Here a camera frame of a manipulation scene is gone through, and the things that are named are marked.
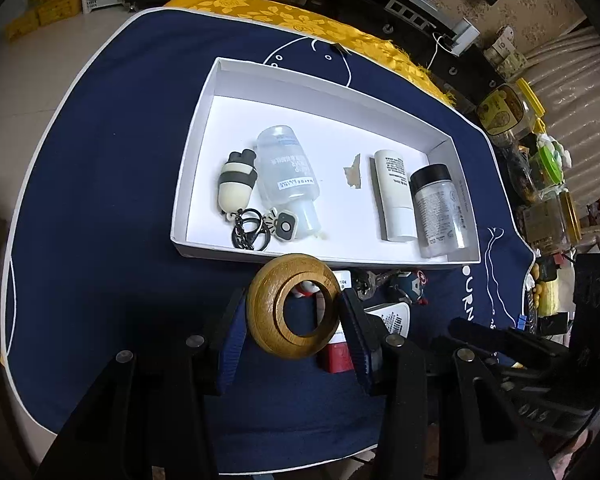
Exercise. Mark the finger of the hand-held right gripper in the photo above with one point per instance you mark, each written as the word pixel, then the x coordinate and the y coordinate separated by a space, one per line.
pixel 505 342
pixel 530 380

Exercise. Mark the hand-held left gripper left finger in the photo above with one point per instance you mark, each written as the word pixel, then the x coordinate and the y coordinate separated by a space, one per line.
pixel 230 345

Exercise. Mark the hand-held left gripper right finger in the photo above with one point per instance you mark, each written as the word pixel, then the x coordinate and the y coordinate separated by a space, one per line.
pixel 357 340

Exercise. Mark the white tube red cap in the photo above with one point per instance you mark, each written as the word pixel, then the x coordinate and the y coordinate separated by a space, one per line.
pixel 336 357

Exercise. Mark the white plastic case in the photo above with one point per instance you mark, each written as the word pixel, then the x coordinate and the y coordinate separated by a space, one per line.
pixel 392 317

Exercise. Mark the white figurine red scarf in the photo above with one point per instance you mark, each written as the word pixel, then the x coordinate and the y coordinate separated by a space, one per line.
pixel 307 289

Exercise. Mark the large clear bottle black cap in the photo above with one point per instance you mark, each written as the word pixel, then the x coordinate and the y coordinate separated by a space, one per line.
pixel 437 210

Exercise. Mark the small clear bottle white cap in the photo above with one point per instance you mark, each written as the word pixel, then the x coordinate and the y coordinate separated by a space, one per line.
pixel 285 165

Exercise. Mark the white cardboard box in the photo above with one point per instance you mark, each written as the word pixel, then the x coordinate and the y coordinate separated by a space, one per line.
pixel 330 125

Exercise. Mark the blue binder clip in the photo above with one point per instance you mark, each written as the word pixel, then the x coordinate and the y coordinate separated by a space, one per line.
pixel 522 321

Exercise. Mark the yellow gourd ornaments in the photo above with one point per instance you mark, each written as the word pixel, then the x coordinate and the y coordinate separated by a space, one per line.
pixel 545 292

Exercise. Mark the yellow-lid jar grain contents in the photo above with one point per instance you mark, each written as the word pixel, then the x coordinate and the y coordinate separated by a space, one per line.
pixel 550 222

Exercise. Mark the clear jar dark contents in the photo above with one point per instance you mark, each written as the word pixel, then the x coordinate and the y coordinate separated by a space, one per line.
pixel 520 175

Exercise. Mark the green-lid jar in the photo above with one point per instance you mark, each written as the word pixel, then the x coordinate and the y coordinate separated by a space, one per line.
pixel 550 160

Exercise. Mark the navy printed mat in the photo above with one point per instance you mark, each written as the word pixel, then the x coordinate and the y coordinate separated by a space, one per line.
pixel 105 160

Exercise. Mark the yellow-lid jar printed label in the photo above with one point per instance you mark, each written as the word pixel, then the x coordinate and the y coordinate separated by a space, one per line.
pixel 505 110

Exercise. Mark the beige curtain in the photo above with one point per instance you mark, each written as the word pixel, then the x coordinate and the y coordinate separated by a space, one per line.
pixel 580 85

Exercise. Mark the cream printed bag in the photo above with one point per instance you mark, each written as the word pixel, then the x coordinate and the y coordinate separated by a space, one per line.
pixel 505 52

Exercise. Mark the black binder clip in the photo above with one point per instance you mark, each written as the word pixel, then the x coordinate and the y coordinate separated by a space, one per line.
pixel 341 50

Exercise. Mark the white router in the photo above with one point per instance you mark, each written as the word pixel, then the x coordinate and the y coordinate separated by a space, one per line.
pixel 464 35

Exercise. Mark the black low cabinet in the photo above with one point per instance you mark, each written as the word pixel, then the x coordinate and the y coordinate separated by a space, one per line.
pixel 380 15

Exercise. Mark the white socket panel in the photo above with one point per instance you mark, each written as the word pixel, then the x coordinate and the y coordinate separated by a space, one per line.
pixel 407 11

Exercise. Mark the yellow floral tablecloth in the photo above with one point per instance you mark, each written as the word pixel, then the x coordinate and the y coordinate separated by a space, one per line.
pixel 260 10

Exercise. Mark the white plastic crate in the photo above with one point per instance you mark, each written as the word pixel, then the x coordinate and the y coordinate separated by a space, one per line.
pixel 102 0

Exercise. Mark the yellow plastic crates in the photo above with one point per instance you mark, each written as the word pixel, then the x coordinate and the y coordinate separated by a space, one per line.
pixel 45 0

